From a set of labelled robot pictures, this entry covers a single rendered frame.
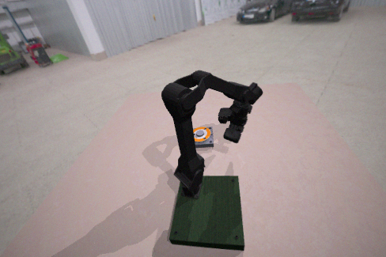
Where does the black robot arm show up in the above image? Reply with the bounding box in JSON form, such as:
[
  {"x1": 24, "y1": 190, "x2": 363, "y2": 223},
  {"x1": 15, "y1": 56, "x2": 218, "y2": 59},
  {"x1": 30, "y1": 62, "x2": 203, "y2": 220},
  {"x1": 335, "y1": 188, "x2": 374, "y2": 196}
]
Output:
[{"x1": 161, "y1": 70, "x2": 263, "y2": 199}]

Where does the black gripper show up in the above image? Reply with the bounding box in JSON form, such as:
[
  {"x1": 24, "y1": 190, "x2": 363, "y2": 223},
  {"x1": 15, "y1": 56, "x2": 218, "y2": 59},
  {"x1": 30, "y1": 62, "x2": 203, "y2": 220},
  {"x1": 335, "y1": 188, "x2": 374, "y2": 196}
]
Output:
[{"x1": 224, "y1": 104, "x2": 253, "y2": 143}]

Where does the orange round plate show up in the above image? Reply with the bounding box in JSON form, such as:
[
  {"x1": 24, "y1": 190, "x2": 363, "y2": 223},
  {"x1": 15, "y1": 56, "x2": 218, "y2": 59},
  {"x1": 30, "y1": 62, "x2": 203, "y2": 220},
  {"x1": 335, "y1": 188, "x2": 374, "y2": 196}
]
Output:
[{"x1": 193, "y1": 127, "x2": 211, "y2": 142}]

